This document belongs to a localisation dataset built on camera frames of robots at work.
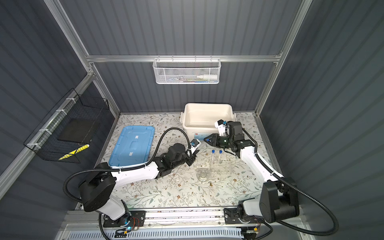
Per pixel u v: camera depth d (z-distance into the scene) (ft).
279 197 1.36
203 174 2.70
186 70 4.06
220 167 3.00
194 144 2.28
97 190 1.43
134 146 3.35
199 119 3.70
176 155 2.05
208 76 2.85
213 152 2.65
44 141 2.02
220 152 2.65
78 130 2.46
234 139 2.13
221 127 2.50
